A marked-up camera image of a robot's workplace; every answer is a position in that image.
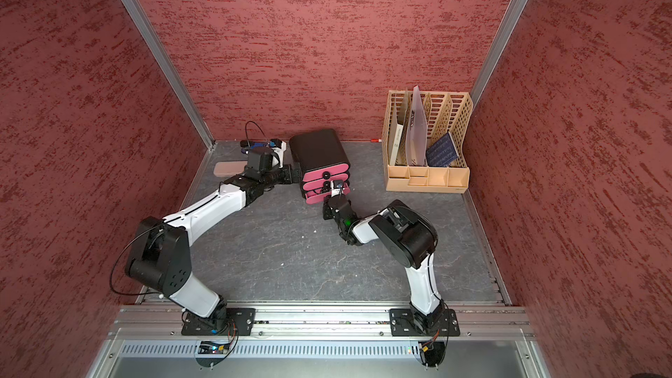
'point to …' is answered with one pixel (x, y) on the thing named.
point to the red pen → (376, 140)
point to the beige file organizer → (444, 112)
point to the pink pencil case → (229, 168)
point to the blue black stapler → (255, 145)
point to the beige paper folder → (397, 112)
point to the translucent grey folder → (416, 131)
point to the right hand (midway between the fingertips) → (328, 201)
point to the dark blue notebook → (443, 152)
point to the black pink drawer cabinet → (322, 159)
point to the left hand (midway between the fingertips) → (295, 172)
